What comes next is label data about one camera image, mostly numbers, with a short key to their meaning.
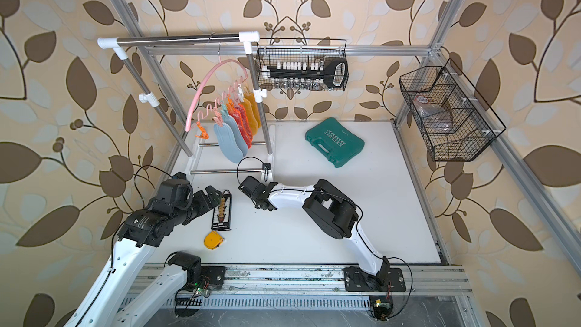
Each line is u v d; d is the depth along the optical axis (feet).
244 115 2.78
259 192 2.41
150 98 2.42
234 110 2.60
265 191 2.30
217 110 2.30
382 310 2.33
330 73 2.75
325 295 2.36
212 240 2.69
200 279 2.19
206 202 2.11
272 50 2.99
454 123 2.42
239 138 2.71
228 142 2.59
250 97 3.00
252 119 3.09
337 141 3.47
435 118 2.30
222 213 2.90
